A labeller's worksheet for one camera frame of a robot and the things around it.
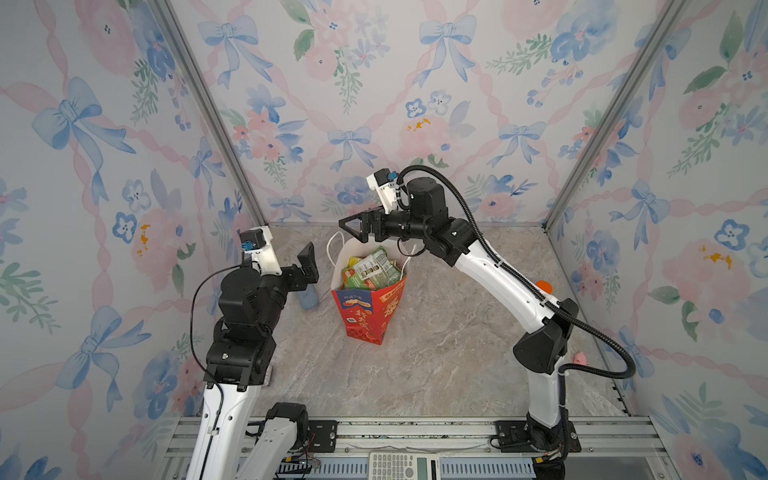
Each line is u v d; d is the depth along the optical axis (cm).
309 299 96
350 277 78
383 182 61
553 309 48
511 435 74
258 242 49
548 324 47
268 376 64
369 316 78
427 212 55
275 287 52
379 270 79
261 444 57
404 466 69
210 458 38
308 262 56
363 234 61
